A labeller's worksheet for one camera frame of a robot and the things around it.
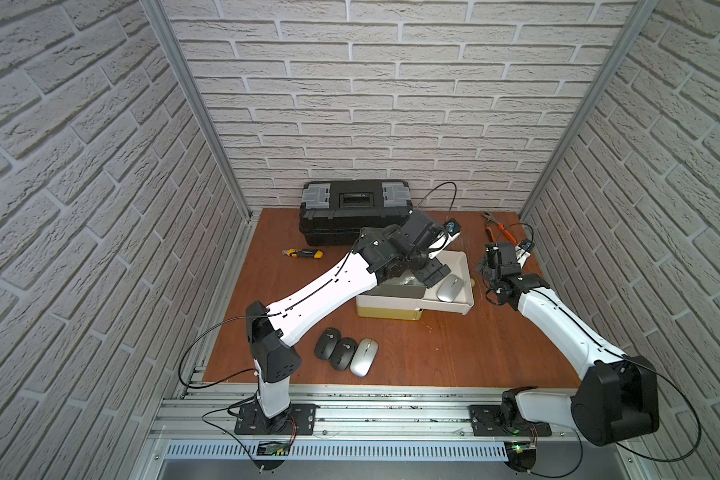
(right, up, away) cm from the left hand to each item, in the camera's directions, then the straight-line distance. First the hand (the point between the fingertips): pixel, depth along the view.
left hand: (436, 250), depth 72 cm
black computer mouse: (-24, -30, +12) cm, 40 cm away
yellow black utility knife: (-41, -2, +35) cm, 53 cm away
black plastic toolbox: (-29, +12, +26) cm, 40 cm away
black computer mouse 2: (-29, -28, +14) cm, 42 cm away
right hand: (+22, -5, +14) cm, 27 cm away
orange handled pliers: (+32, +11, +46) cm, 58 cm away
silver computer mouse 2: (+8, -12, +18) cm, 23 cm away
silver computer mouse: (-18, -31, +12) cm, 38 cm away
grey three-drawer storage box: (-6, -13, +9) cm, 17 cm away
